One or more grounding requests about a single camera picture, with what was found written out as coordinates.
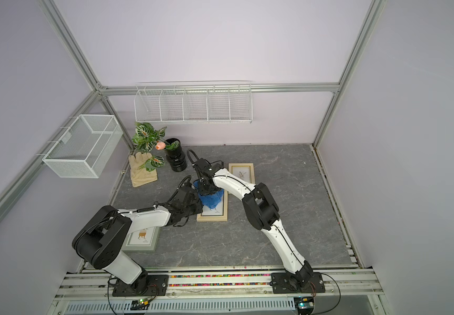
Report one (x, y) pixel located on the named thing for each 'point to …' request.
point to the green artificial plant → (146, 139)
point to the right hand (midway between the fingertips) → (206, 189)
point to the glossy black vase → (176, 157)
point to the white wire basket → (84, 148)
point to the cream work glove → (141, 176)
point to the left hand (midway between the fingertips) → (202, 206)
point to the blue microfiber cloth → (211, 201)
